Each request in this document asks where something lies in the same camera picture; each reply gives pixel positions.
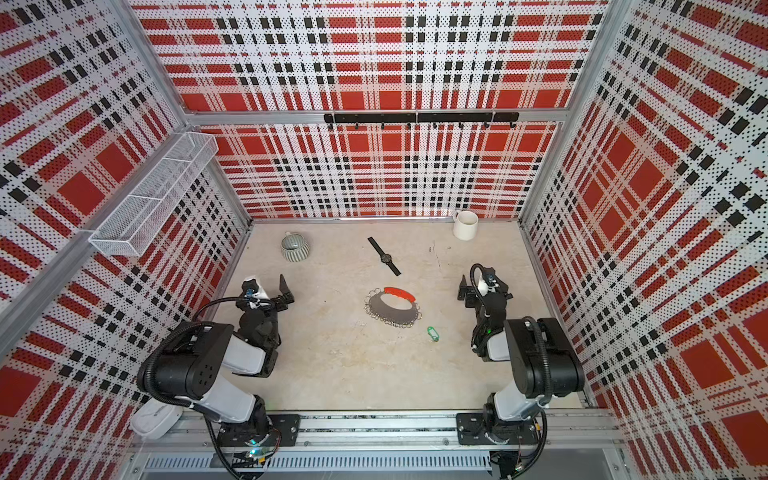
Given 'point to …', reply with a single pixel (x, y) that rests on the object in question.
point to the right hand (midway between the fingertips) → (482, 275)
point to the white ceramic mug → (465, 225)
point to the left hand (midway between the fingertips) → (272, 279)
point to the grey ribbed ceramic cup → (295, 248)
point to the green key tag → (432, 332)
